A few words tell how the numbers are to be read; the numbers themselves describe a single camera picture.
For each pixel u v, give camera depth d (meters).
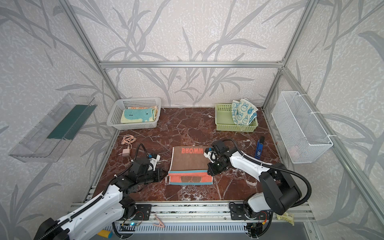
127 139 1.00
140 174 0.65
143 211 0.73
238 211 0.73
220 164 0.72
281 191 0.42
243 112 1.09
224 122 1.10
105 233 0.65
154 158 0.76
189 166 0.89
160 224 0.69
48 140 0.64
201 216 0.73
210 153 0.80
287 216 0.71
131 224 0.71
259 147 0.95
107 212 0.57
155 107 1.12
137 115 1.08
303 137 0.62
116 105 1.11
